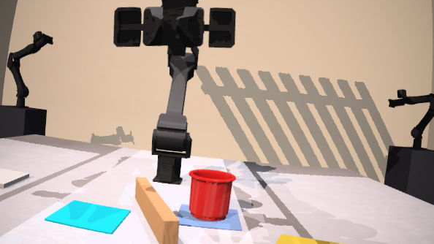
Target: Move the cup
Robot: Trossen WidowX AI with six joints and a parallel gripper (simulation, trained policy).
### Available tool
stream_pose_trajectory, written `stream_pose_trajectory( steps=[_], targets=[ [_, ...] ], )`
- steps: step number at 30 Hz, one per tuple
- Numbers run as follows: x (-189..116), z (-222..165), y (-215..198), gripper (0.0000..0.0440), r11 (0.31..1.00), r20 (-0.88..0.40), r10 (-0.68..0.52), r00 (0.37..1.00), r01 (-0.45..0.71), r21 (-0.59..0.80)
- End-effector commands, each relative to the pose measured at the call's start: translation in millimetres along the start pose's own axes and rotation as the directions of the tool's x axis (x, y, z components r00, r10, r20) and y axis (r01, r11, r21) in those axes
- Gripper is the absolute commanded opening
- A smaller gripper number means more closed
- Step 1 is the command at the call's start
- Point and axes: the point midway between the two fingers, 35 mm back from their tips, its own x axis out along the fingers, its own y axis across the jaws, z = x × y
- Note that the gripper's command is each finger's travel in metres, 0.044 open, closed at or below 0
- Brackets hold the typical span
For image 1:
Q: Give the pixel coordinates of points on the red plastic cup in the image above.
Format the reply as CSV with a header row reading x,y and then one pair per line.
x,y
210,194

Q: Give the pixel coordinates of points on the yellow flat block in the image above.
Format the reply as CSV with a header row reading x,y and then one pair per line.
x,y
288,239

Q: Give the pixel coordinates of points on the light brown wooden beam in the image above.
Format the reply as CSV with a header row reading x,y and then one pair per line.
x,y
162,221

